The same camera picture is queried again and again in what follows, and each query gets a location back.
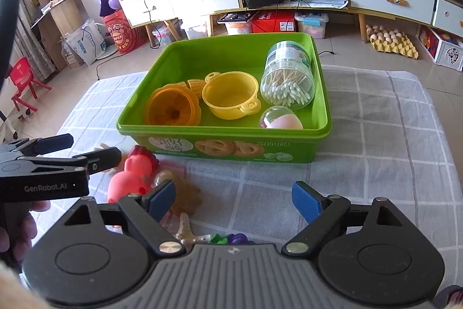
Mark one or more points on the white plastic sack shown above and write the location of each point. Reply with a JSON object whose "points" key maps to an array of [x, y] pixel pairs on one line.
{"points": [[83, 43]]}

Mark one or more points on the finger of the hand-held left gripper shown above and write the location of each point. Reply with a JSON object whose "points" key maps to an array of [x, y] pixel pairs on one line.
{"points": [[54, 144], [103, 158]]}

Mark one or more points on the small green toy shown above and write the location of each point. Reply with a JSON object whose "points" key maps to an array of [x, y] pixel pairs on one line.
{"points": [[219, 240]]}

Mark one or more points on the person's left hand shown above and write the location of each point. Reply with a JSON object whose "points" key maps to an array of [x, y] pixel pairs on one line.
{"points": [[23, 233]]}

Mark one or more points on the red child chair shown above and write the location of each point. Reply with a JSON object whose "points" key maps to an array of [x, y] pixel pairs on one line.
{"points": [[23, 77]]}

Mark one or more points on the wooden desk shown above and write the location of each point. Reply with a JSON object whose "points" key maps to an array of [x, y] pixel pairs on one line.
{"points": [[54, 26]]}

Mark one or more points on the orange toy plate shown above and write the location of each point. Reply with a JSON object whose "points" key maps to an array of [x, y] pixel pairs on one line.
{"points": [[170, 110]]}

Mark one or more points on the black flat tray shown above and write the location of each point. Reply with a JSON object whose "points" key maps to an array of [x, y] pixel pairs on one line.
{"points": [[233, 18]]}

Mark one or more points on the brown spiky rubber toy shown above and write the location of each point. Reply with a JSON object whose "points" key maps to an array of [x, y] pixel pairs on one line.
{"points": [[188, 196]]}

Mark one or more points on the clear cotton swab jar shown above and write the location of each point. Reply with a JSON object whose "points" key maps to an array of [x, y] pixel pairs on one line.
{"points": [[287, 77]]}

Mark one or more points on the grey checked tablecloth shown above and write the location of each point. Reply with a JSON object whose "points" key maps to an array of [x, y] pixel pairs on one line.
{"points": [[379, 131]]}

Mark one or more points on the pink egg capsule clear dome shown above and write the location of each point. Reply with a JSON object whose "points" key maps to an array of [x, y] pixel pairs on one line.
{"points": [[285, 121]]}

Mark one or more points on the green plastic box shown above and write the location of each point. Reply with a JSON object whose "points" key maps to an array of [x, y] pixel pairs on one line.
{"points": [[162, 149]]}

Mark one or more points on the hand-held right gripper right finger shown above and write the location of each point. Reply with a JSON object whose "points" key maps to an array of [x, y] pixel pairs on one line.
{"points": [[307, 202]]}

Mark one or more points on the yellow toy pot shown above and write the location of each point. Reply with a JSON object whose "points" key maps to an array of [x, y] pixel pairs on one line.
{"points": [[231, 95]]}

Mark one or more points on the egg tray with eggs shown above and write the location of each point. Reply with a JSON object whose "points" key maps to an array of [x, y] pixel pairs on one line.
{"points": [[390, 41]]}

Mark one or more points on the toy corn with green husk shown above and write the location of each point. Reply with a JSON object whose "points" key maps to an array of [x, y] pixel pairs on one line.
{"points": [[193, 87]]}

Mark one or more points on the clear box with colourful contents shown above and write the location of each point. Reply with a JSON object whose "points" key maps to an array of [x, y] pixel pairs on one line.
{"points": [[311, 26]]}

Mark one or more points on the tan rubber hand toy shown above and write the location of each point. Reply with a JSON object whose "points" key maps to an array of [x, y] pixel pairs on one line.
{"points": [[103, 146]]}

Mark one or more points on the small purple toy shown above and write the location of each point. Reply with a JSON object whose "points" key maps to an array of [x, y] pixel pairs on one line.
{"points": [[238, 239]]}

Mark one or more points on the beige starfish toy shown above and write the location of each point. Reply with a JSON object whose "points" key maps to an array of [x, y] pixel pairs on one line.
{"points": [[186, 233]]}

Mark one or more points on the red printed bag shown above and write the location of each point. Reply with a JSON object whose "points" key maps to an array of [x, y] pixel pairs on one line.
{"points": [[119, 32]]}

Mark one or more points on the pink rubber chicken toy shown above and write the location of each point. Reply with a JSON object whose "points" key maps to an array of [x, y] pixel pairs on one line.
{"points": [[130, 182]]}

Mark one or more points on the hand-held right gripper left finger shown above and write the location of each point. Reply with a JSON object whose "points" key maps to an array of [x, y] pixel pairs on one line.
{"points": [[162, 198]]}

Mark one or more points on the red cardboard box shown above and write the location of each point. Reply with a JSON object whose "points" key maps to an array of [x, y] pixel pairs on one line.
{"points": [[273, 21]]}

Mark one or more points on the brown ball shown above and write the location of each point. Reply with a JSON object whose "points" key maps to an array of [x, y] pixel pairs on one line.
{"points": [[159, 178]]}

